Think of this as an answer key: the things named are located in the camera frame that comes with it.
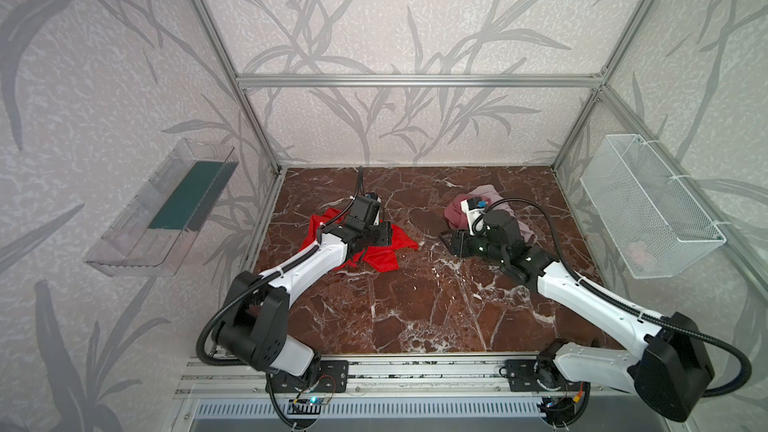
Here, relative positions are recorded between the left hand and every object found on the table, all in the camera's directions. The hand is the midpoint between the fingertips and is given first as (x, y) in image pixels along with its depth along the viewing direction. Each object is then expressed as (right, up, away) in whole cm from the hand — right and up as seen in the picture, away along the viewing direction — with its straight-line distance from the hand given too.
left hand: (389, 222), depth 88 cm
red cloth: (-3, -12, +6) cm, 14 cm away
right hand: (+15, 0, -8) cm, 17 cm away
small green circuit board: (-19, -41, -18) cm, 48 cm away
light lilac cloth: (+35, +8, +16) cm, 40 cm away
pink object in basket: (+63, -6, -14) cm, 65 cm away
